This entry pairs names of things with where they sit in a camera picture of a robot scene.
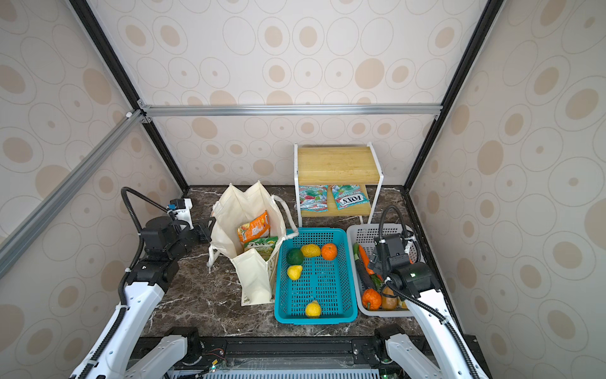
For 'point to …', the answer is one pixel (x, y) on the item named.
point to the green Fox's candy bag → (347, 196)
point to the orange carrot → (366, 260)
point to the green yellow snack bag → (265, 245)
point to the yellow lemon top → (311, 250)
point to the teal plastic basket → (330, 283)
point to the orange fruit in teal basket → (329, 252)
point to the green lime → (294, 257)
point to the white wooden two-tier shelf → (338, 166)
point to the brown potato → (389, 302)
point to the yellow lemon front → (313, 309)
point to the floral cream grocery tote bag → (228, 212)
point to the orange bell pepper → (371, 299)
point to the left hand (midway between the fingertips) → (220, 216)
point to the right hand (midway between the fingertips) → (392, 262)
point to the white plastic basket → (360, 233)
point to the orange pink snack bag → (259, 227)
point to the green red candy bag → (313, 198)
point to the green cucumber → (367, 280)
